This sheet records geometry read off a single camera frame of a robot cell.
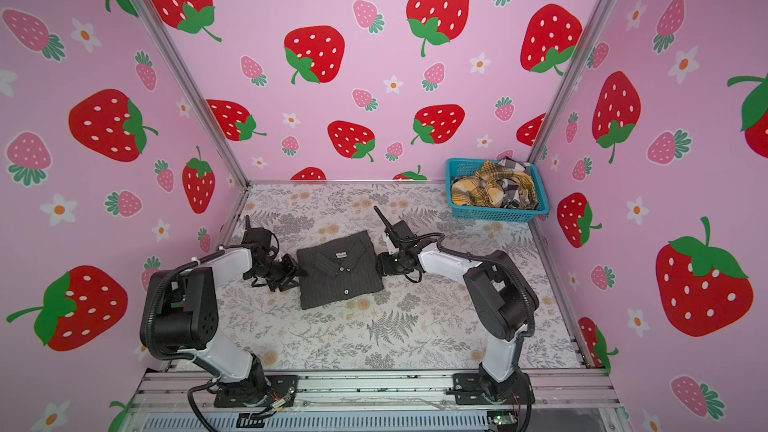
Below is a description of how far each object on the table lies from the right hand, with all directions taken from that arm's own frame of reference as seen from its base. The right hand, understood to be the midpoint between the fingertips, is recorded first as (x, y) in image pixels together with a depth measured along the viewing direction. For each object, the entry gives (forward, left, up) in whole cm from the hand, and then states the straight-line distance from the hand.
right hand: (380, 266), depth 92 cm
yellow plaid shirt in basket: (+32, -34, +6) cm, 47 cm away
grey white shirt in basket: (+33, -42, +7) cm, 54 cm away
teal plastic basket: (+48, -26, +2) cm, 54 cm away
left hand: (-4, +24, -2) cm, 24 cm away
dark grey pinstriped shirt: (-2, +13, -1) cm, 13 cm away
